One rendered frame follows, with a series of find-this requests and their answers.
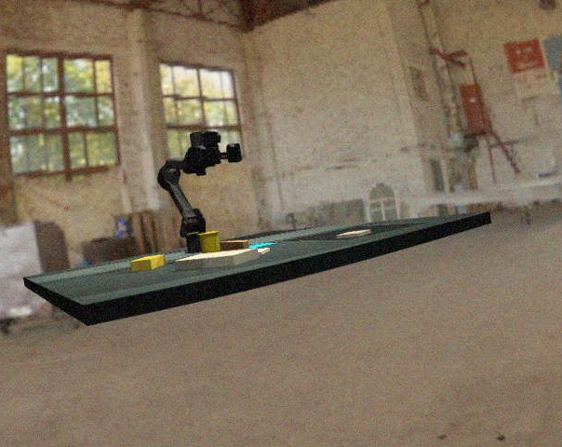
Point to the yellow block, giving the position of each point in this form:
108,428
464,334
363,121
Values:
148,263

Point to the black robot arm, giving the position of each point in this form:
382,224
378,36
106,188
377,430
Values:
192,220

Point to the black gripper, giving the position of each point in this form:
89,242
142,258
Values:
209,156

